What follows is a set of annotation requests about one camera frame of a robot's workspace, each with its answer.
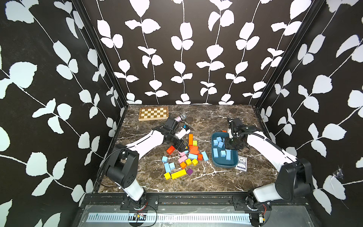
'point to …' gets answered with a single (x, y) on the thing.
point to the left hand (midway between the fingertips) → (185, 142)
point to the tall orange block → (190, 139)
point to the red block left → (170, 150)
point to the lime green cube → (195, 143)
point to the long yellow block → (178, 174)
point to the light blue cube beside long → (172, 166)
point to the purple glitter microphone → (182, 117)
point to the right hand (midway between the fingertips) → (225, 144)
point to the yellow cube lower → (194, 162)
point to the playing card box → (242, 163)
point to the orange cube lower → (183, 165)
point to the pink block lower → (182, 159)
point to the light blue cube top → (215, 142)
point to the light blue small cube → (223, 153)
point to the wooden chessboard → (147, 113)
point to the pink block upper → (181, 153)
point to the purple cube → (189, 171)
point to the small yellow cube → (167, 176)
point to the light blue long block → (228, 154)
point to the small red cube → (200, 157)
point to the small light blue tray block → (219, 139)
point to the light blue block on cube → (220, 144)
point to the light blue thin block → (215, 153)
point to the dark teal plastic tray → (221, 157)
